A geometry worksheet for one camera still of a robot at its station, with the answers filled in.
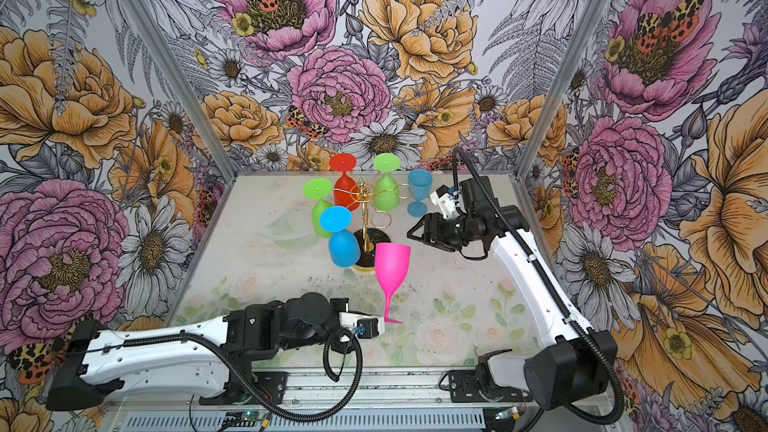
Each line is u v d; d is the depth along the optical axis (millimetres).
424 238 661
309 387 761
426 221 672
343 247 749
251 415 713
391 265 669
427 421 778
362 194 767
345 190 775
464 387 742
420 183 985
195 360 469
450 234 669
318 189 776
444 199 703
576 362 382
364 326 523
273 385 751
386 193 873
